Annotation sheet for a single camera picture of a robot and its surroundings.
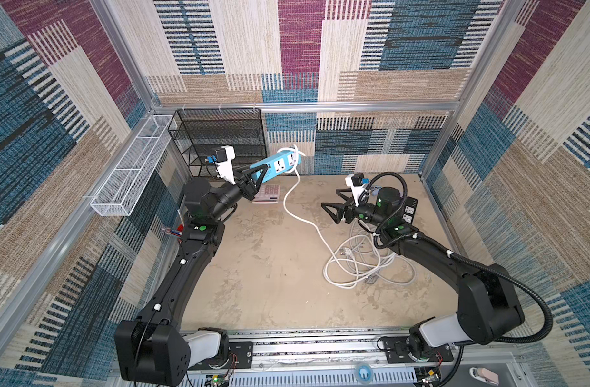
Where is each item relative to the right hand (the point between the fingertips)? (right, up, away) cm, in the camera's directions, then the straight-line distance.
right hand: (333, 200), depth 81 cm
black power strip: (+36, -4, +25) cm, 44 cm away
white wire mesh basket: (-63, +3, -9) cm, 63 cm away
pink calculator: (-25, +3, +31) cm, 40 cm away
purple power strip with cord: (+15, -23, +12) cm, 29 cm away
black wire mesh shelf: (-54, +29, +23) cm, 65 cm away
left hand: (-21, +9, -14) cm, 27 cm away
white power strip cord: (+12, -21, +13) cm, 28 cm away
